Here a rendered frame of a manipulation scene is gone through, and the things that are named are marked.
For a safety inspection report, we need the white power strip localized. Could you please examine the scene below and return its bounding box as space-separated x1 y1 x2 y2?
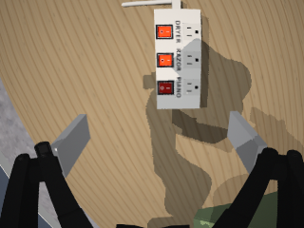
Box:
122 0 201 109

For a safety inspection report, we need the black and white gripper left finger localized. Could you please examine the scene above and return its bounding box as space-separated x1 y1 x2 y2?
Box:
0 114 94 228

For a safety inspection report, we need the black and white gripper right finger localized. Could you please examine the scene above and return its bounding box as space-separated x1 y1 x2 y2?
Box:
212 111 304 228

